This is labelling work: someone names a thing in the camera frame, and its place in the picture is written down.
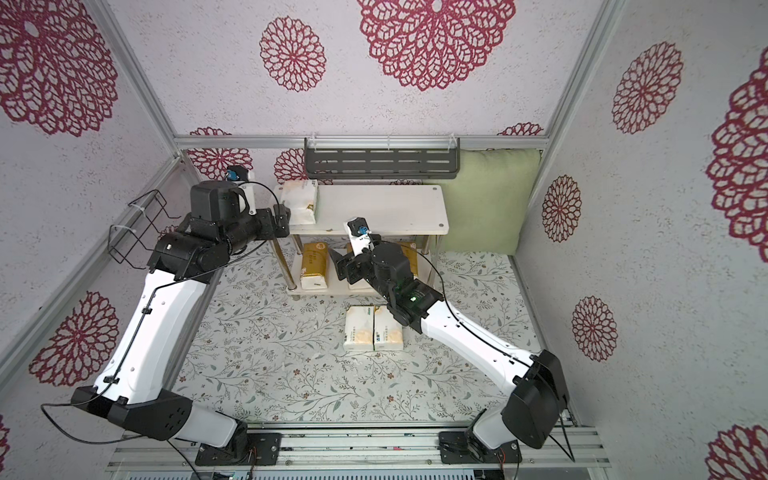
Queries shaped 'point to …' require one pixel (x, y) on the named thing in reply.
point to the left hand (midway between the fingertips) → (269, 215)
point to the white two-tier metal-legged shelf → (405, 215)
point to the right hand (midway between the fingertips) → (343, 239)
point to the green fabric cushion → (487, 200)
